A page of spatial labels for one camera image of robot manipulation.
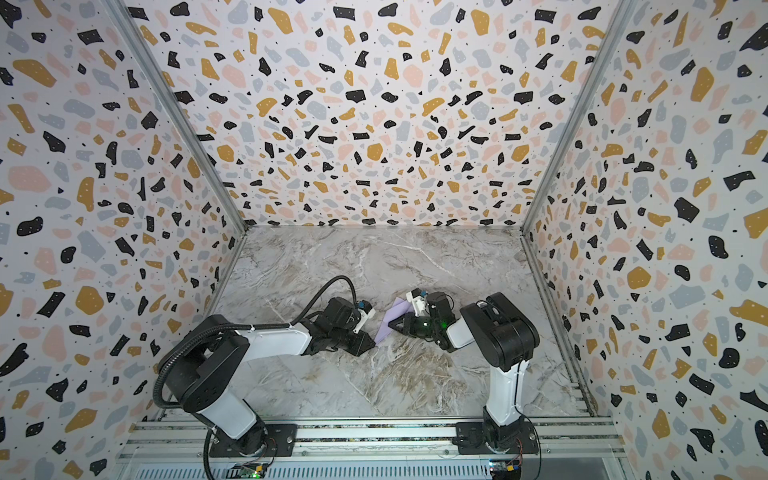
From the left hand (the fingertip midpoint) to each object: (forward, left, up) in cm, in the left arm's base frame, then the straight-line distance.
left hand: (374, 340), depth 88 cm
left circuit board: (-30, +29, -3) cm, 42 cm away
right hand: (+6, -4, 0) cm, 8 cm away
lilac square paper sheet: (+11, -8, -2) cm, 14 cm away
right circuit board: (-31, -33, -4) cm, 45 cm away
